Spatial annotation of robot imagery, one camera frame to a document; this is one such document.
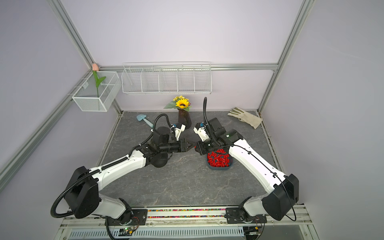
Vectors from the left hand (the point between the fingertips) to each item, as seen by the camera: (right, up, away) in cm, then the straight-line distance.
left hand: (195, 145), depth 75 cm
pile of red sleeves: (+15, -11, +18) cm, 26 cm away
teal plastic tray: (+13, -16, +15) cm, 25 cm away
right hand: (+1, -1, +1) cm, 1 cm away
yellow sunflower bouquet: (-10, +25, +16) cm, 31 cm away
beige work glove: (+45, +14, +40) cm, 61 cm away
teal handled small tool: (-43, +17, +41) cm, 62 cm away
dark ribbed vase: (-9, +16, +33) cm, 38 cm away
